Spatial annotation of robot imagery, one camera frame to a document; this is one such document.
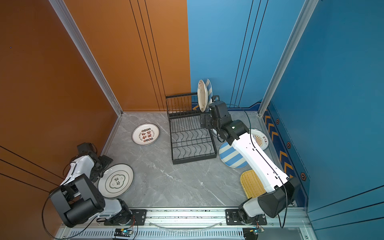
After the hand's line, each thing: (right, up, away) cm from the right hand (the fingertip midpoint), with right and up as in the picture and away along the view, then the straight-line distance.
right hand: (209, 116), depth 75 cm
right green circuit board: (+22, -54, -5) cm, 59 cm away
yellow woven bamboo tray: (+25, -38, +8) cm, 46 cm away
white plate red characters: (-43, -11, +31) cm, 54 cm away
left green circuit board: (-42, -56, -4) cm, 70 cm away
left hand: (-60, -28, +10) cm, 67 cm away
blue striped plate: (+14, -24, +21) cm, 35 cm away
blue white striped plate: (+1, +16, +10) cm, 19 cm away
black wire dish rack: (-11, -15, +26) cm, 32 cm away
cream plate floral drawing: (-3, +14, +18) cm, 23 cm away
